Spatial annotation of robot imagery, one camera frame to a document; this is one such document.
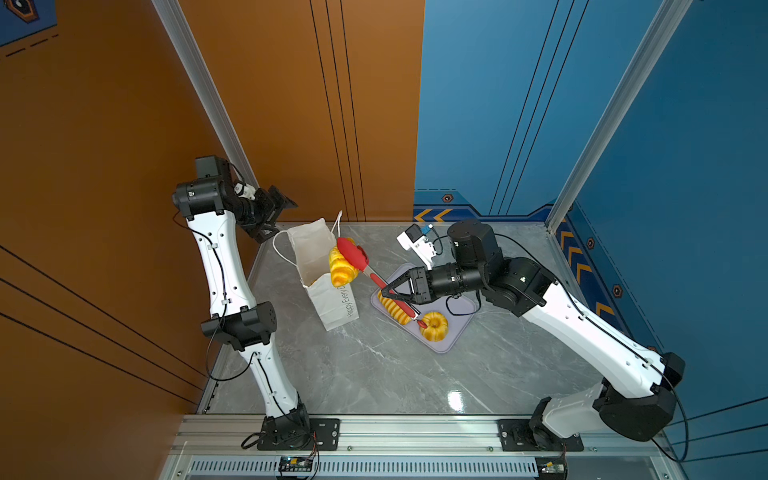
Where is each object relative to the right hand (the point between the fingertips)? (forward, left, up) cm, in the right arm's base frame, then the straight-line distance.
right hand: (388, 292), depth 57 cm
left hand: (+25, +26, -1) cm, 36 cm away
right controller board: (-24, -39, -40) cm, 61 cm away
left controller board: (-24, +23, -39) cm, 51 cm away
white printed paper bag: (+28, +24, -17) cm, 41 cm away
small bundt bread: (+10, -14, -34) cm, 38 cm away
